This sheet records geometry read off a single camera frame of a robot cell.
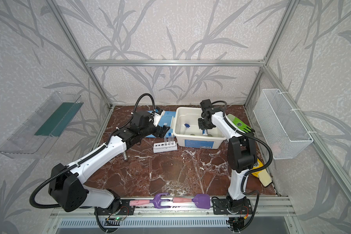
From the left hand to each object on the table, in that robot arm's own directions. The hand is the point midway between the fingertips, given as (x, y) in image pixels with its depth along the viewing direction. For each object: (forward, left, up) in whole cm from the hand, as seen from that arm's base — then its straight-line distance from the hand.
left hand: (166, 120), depth 80 cm
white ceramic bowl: (+2, -27, -18) cm, 32 cm away
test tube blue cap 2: (-3, +2, -17) cm, 18 cm away
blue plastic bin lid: (-12, +7, +3) cm, 14 cm away
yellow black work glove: (-23, -54, -19) cm, 62 cm away
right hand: (+9, -23, -12) cm, 28 cm away
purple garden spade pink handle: (-36, -20, -23) cm, 47 cm away
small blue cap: (+12, -12, -22) cm, 28 cm away
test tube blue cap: (-4, -1, -8) cm, 9 cm away
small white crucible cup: (+3, -16, -20) cm, 26 cm away
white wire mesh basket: (-16, -53, +12) cm, 56 cm away
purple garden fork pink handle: (-36, +4, -21) cm, 42 cm away
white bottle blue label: (0, -23, -13) cm, 26 cm away
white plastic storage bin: (+16, -14, -15) cm, 26 cm away
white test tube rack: (-6, +5, -22) cm, 23 cm away
